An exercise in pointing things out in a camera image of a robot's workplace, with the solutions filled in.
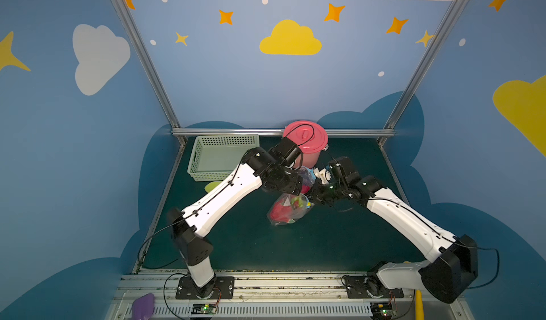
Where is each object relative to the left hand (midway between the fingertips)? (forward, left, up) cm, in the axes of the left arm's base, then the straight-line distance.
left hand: (297, 187), depth 72 cm
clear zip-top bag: (+5, -5, -1) cm, 7 cm away
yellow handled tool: (-31, -42, -22) cm, 57 cm away
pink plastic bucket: (+26, -8, -17) cm, 32 cm away
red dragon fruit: (-1, +4, -17) cm, 17 cm away
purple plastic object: (-34, +51, -25) cm, 66 cm away
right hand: (0, -3, -5) cm, 6 cm away
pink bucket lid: (+32, -8, -8) cm, 34 cm away
